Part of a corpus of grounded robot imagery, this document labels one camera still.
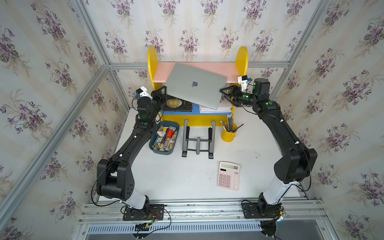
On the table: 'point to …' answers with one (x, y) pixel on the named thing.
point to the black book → (174, 104)
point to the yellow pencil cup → (228, 136)
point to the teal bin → (164, 137)
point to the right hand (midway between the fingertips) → (223, 93)
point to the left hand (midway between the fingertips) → (171, 87)
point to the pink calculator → (228, 176)
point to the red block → (170, 133)
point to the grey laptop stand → (211, 140)
